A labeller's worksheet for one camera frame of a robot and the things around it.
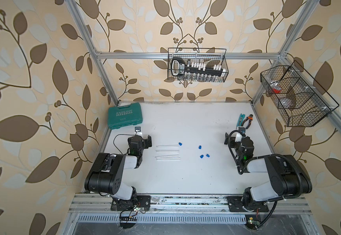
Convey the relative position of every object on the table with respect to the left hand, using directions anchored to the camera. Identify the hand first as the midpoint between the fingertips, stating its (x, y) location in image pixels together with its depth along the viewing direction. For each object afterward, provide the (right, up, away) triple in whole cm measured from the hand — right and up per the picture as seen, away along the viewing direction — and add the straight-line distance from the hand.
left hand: (139, 135), depth 94 cm
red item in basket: (+81, +27, -13) cm, 86 cm away
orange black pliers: (+80, +10, +15) cm, 82 cm away
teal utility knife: (+72, +7, +14) cm, 73 cm away
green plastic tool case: (-15, +13, +14) cm, 24 cm away
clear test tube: (+18, -8, +5) cm, 20 cm away
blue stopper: (+27, -6, +3) cm, 28 cm away
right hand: (+62, +1, -1) cm, 62 cm away
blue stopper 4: (+44, -13, -3) cm, 46 cm away
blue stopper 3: (+41, -13, -3) cm, 43 cm away
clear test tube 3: (+20, -14, -1) cm, 25 cm away
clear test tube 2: (+18, -10, +1) cm, 21 cm away
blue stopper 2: (+40, -8, +1) cm, 41 cm away
